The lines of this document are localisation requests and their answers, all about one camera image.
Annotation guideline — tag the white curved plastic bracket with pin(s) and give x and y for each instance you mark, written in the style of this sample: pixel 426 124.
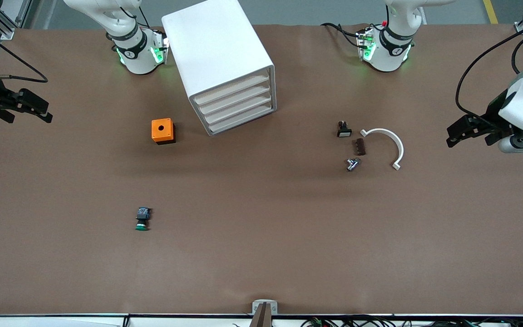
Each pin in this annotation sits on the white curved plastic bracket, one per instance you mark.
pixel 396 166

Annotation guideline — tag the orange push button box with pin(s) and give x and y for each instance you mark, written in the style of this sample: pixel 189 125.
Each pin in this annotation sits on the orange push button box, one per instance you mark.
pixel 156 131

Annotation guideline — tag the grey mounting bracket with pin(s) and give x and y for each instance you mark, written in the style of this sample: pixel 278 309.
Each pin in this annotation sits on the grey mounting bracket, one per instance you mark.
pixel 274 308

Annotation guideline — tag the brown camera post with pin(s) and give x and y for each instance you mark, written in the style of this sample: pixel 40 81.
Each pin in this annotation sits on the brown camera post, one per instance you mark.
pixel 261 318

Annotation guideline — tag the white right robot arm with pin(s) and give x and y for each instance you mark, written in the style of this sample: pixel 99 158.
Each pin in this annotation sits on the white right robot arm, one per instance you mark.
pixel 139 59

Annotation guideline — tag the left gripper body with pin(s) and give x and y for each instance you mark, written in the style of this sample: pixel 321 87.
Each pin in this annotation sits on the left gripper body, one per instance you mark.
pixel 496 112

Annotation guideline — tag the green push button switch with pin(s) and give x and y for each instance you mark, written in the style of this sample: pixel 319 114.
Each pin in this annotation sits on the green push button switch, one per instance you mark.
pixel 142 213

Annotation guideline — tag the aluminium frame profile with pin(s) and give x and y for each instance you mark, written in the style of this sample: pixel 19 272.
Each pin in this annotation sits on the aluminium frame profile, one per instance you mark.
pixel 5 29
pixel 519 29

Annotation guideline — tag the brown table cover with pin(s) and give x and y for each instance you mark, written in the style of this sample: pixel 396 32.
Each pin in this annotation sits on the brown table cover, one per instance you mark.
pixel 261 227

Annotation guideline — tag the white capped black switch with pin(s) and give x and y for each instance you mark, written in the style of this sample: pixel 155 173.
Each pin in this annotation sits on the white capped black switch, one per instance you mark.
pixel 344 132

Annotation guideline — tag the brown terminal block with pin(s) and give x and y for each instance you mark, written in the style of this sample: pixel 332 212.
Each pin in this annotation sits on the brown terminal block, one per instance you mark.
pixel 360 147

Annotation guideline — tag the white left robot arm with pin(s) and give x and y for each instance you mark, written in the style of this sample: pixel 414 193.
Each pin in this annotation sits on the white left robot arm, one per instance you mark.
pixel 388 59

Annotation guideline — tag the silver key switch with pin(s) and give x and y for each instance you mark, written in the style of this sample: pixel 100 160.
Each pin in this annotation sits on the silver key switch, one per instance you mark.
pixel 352 164

